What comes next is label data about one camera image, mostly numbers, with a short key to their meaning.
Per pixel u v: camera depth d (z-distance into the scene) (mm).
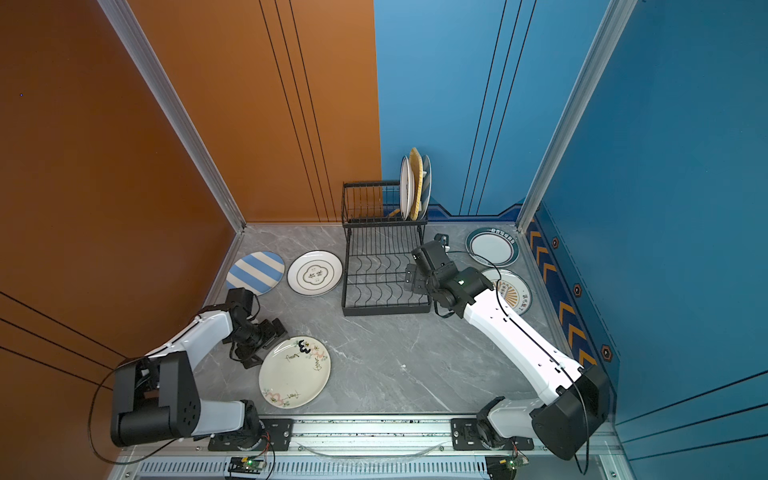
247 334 732
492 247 1127
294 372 847
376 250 1092
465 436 725
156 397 944
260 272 1058
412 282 697
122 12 695
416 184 860
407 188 973
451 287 505
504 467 698
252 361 815
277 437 732
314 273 1052
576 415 378
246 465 706
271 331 793
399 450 725
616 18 699
